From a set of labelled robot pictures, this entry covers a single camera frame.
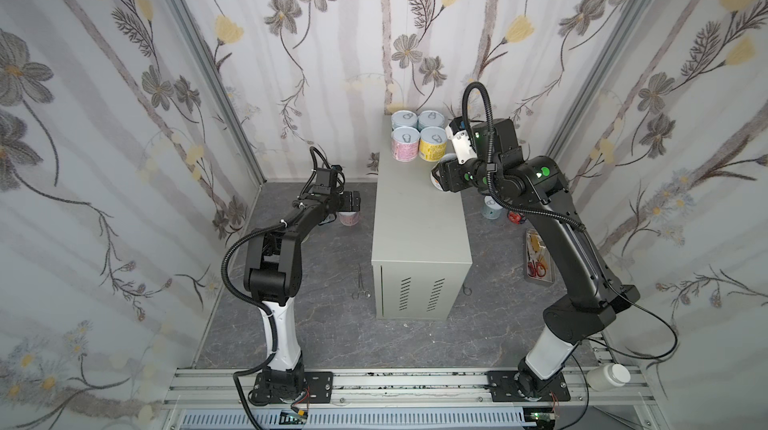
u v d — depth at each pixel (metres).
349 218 1.04
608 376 0.69
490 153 0.48
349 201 0.90
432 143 0.75
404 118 0.81
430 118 0.81
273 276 0.54
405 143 0.75
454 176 0.60
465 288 0.91
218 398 0.77
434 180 0.69
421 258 0.59
